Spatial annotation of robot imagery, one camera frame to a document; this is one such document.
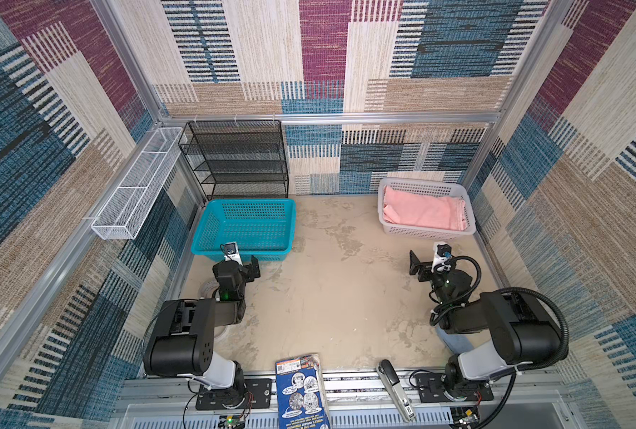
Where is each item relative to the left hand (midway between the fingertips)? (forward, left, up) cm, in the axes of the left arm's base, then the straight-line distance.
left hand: (237, 254), depth 93 cm
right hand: (-2, -63, +2) cm, 63 cm away
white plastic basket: (+31, -73, +1) cm, 79 cm away
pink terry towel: (+23, -62, -3) cm, 66 cm away
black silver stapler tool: (-40, -47, -4) cm, 62 cm away
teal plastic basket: (+19, -4, -9) cm, 21 cm away
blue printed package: (-40, -23, -5) cm, 47 cm away
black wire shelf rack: (+38, +4, +11) cm, 40 cm away
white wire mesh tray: (-3, +23, +25) cm, 34 cm away
